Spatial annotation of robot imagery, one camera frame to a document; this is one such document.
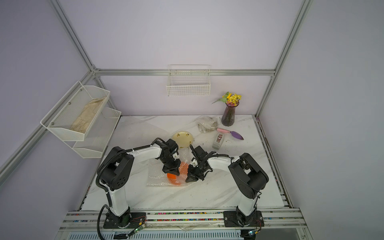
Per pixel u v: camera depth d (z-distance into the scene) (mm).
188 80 952
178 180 839
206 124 1110
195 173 785
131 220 730
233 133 1094
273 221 736
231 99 960
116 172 496
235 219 732
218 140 1012
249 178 473
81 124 750
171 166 817
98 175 506
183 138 1069
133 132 1101
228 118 1096
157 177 864
